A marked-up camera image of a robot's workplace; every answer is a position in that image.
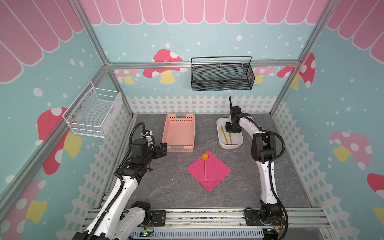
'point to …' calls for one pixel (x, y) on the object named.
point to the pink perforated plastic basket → (178, 134)
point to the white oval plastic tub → (228, 140)
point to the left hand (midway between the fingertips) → (158, 147)
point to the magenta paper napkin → (216, 170)
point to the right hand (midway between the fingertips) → (228, 129)
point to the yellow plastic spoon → (205, 156)
